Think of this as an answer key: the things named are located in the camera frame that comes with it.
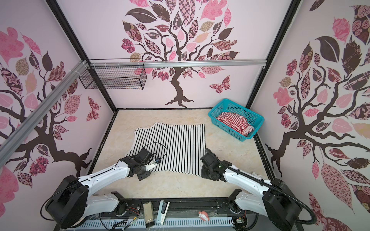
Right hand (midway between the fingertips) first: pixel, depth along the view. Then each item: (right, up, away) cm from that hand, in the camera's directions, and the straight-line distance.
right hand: (203, 172), depth 85 cm
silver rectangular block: (-29, -16, -15) cm, 36 cm away
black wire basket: (-58, +63, +10) cm, 87 cm away
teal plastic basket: (+23, +44, +30) cm, 58 cm away
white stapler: (-22, -15, -14) cm, 30 cm away
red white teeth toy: (-2, -15, -18) cm, 23 cm away
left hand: (-37, 0, +2) cm, 37 cm away
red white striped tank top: (+28, +31, +22) cm, 47 cm away
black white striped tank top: (-15, +13, +13) cm, 24 cm away
